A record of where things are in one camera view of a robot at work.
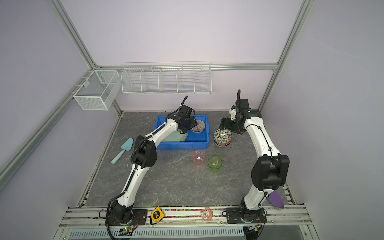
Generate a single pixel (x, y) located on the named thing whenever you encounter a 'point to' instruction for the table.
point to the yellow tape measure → (157, 214)
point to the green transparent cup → (214, 163)
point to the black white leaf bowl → (222, 137)
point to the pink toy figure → (207, 214)
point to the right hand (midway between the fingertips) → (227, 129)
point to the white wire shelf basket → (185, 78)
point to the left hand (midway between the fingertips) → (196, 126)
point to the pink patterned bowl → (200, 127)
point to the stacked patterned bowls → (222, 142)
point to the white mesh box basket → (100, 91)
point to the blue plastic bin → (194, 140)
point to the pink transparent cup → (199, 156)
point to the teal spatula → (127, 146)
